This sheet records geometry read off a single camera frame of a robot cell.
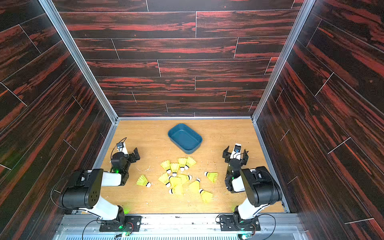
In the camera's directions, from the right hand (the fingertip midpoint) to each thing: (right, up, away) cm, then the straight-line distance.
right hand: (240, 150), depth 89 cm
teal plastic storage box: (-34, +6, +19) cm, 40 cm away
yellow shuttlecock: (-58, -17, -5) cm, 60 cm away
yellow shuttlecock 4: (-31, -8, +3) cm, 32 cm away
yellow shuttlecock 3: (-46, -10, +2) cm, 47 cm away
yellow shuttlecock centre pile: (-39, -19, -3) cm, 43 cm away
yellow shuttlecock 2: (-17, -15, -2) cm, 23 cm away
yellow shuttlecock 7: (-38, -22, -6) cm, 44 cm away
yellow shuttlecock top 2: (-36, -8, +4) cm, 37 cm away
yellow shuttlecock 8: (-28, -22, -4) cm, 36 cm away
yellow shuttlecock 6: (-35, -16, -4) cm, 38 cm away
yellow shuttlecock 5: (-45, -17, -4) cm, 49 cm away
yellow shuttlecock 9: (-22, -25, -8) cm, 34 cm away
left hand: (-69, 0, +5) cm, 69 cm away
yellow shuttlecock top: (-40, -11, +2) cm, 42 cm away
